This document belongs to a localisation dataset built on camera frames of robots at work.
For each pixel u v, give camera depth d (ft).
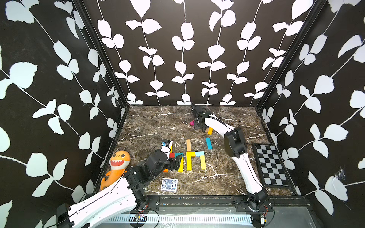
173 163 2.12
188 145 3.13
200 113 2.75
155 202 2.41
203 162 2.89
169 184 2.59
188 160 2.96
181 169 2.71
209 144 3.20
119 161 2.63
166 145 2.05
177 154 3.10
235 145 2.13
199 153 3.06
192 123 3.43
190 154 3.03
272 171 2.75
